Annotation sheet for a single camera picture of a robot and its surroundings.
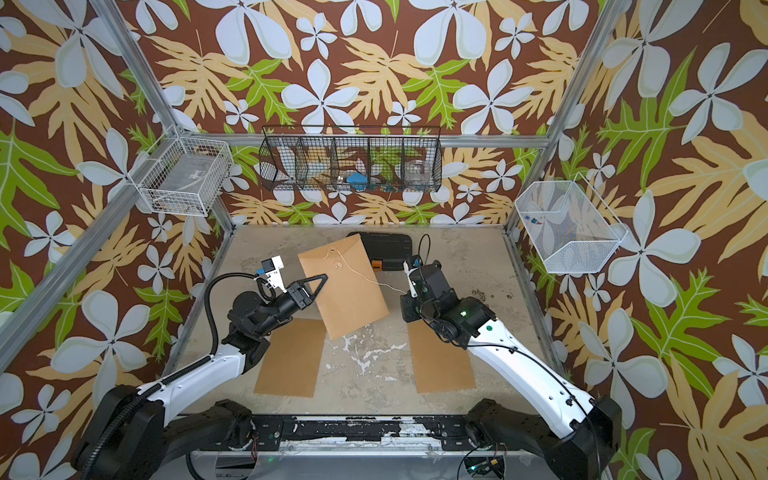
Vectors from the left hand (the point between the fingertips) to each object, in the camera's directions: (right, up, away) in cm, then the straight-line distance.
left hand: (327, 275), depth 73 cm
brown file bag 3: (+30, -27, +13) cm, 43 cm away
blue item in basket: (+6, +28, +20) cm, 35 cm away
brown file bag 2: (+5, -6, +2) cm, 8 cm away
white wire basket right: (+67, +13, +11) cm, 69 cm away
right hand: (+19, -5, +3) cm, 20 cm away
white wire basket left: (-45, +28, +13) cm, 54 cm away
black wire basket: (+3, +37, +25) cm, 45 cm away
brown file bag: (-13, -26, +13) cm, 31 cm away
